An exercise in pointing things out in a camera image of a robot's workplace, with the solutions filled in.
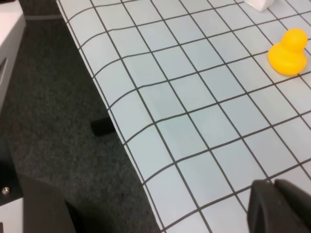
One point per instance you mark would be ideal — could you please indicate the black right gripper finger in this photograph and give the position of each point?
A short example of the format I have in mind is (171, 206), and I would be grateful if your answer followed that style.
(279, 207)

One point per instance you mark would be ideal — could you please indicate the white grid-pattern cloth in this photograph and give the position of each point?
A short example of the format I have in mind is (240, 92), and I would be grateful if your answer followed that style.
(195, 103)

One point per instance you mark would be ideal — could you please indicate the yellow rubber duck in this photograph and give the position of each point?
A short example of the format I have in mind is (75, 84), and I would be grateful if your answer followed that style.
(287, 56)

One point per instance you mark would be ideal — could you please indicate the black table leg foot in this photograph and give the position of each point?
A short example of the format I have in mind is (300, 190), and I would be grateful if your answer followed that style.
(102, 126)

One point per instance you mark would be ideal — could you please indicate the white foam cube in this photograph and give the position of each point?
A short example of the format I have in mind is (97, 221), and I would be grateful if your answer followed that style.
(259, 5)

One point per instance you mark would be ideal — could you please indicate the grey furniture edge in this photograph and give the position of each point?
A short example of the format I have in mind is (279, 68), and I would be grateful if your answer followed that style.
(12, 26)

